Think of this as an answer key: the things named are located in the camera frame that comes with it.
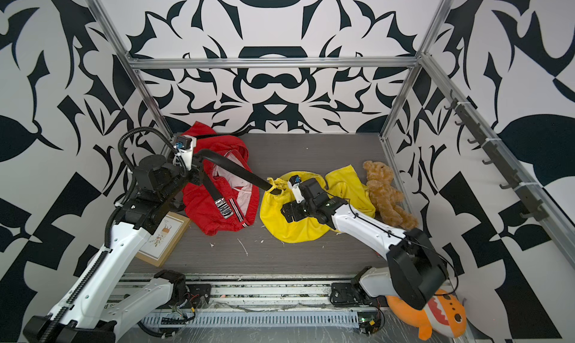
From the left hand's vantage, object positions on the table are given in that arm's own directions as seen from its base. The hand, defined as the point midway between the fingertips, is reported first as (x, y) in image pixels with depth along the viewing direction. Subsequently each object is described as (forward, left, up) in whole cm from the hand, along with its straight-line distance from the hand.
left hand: (196, 150), depth 71 cm
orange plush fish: (-44, -71, -23) cm, 87 cm away
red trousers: (0, -3, -29) cm, 29 cm away
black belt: (+39, +3, -31) cm, 50 cm away
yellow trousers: (+4, -52, -28) cm, 59 cm away
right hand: (-7, -29, -22) cm, 38 cm away
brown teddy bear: (-6, -68, -25) cm, 72 cm away
